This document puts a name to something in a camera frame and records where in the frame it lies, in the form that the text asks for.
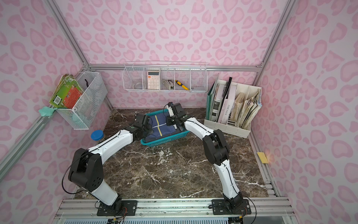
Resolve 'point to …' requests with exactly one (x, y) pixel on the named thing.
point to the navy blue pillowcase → (159, 124)
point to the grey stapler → (169, 83)
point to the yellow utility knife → (181, 84)
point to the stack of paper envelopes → (244, 109)
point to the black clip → (86, 81)
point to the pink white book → (228, 104)
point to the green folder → (210, 97)
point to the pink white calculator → (153, 80)
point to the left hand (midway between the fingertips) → (148, 127)
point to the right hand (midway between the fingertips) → (166, 118)
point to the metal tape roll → (138, 86)
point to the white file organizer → (231, 127)
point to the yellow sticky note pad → (263, 157)
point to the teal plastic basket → (168, 138)
